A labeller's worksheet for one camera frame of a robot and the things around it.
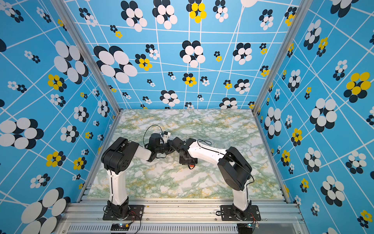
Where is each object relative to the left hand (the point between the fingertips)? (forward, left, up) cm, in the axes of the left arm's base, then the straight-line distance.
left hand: (182, 144), depth 95 cm
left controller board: (-44, +30, -7) cm, 54 cm away
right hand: (-11, -4, -1) cm, 12 cm away
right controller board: (-44, -33, -3) cm, 55 cm away
